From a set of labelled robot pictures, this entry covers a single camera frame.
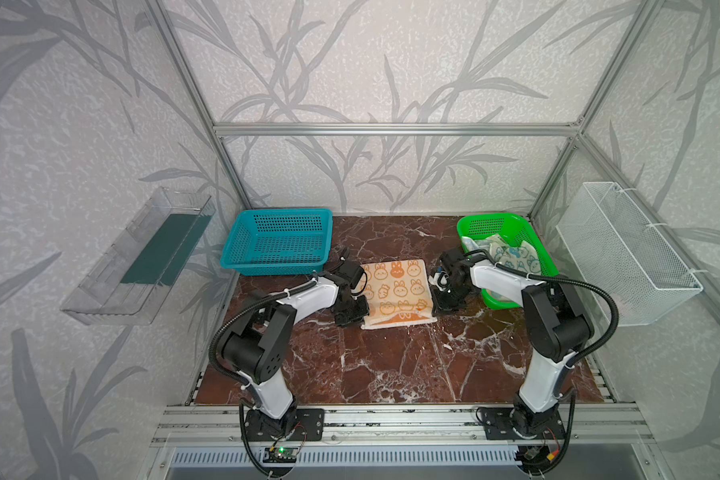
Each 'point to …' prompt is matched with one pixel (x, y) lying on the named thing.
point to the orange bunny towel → (398, 293)
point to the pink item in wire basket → (599, 310)
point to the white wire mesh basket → (623, 253)
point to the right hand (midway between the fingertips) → (434, 304)
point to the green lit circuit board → (280, 454)
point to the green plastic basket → (511, 227)
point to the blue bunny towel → (521, 257)
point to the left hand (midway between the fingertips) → (371, 312)
